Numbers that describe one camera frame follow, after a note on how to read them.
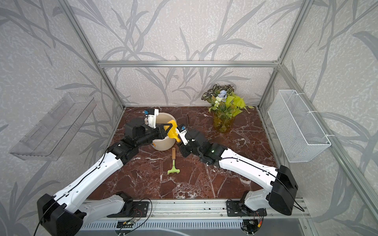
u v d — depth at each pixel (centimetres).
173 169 87
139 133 54
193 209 75
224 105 94
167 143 92
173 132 73
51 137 67
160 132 63
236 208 74
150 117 64
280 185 40
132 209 71
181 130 63
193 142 53
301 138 59
